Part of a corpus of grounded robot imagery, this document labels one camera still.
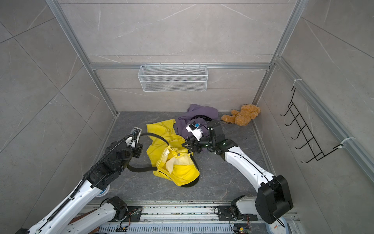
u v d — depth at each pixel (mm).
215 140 612
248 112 1093
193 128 657
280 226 685
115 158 504
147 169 743
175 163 762
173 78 1005
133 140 572
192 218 730
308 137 656
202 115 1151
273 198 400
